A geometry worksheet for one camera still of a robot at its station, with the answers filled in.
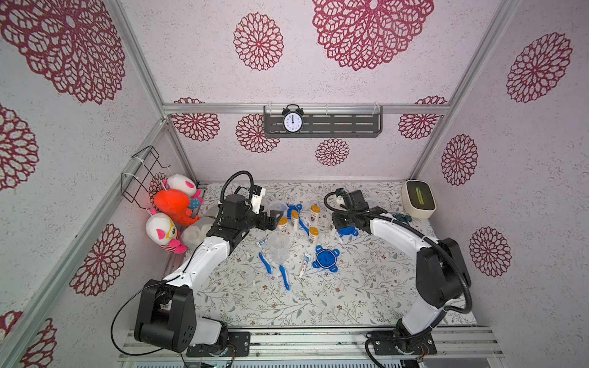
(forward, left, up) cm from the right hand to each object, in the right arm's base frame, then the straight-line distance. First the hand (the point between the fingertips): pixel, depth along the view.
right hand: (334, 214), depth 93 cm
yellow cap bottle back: (+3, +8, -1) cm, 8 cm away
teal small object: (+3, -29, -5) cm, 29 cm away
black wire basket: (-4, +68, +23) cm, 72 cm away
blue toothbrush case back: (+1, +12, -11) cm, 17 cm away
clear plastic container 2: (+3, +24, +1) cm, 24 cm away
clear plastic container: (-8, +22, -10) cm, 26 cm away
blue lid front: (-14, +3, -12) cm, 19 cm away
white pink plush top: (+9, +64, +8) cm, 65 cm away
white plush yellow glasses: (-15, +62, +9) cm, 64 cm away
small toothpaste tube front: (-14, +11, -12) cm, 21 cm away
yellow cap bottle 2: (0, +16, -3) cm, 16 cm away
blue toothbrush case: (-17, +27, -11) cm, 34 cm away
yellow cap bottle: (-4, +21, -2) cm, 21 cm away
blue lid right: (-1, -7, -11) cm, 13 cm away
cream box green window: (+14, -41, -8) cm, 44 cm away
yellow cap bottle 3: (-8, +9, -2) cm, 12 cm away
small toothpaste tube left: (-8, +31, -11) cm, 34 cm away
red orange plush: (-1, +63, +7) cm, 63 cm away
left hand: (-5, +24, +8) cm, 26 cm away
